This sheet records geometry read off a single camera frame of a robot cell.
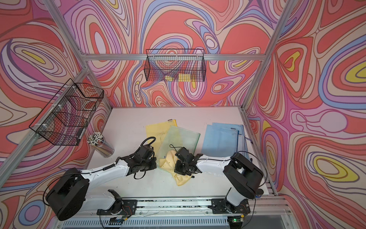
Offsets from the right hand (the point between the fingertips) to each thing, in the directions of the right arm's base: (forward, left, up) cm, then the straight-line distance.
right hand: (176, 175), depth 85 cm
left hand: (+6, +11, +2) cm, 13 cm away
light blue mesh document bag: (+34, -48, 0) cm, 59 cm away
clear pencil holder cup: (+14, +43, +19) cm, 50 cm away
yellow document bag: (+32, +13, +1) cm, 35 cm away
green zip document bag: (+27, +3, 0) cm, 27 cm away
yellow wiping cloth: (+6, +6, +5) cm, 10 cm away
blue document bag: (+22, -30, +1) cm, 37 cm away
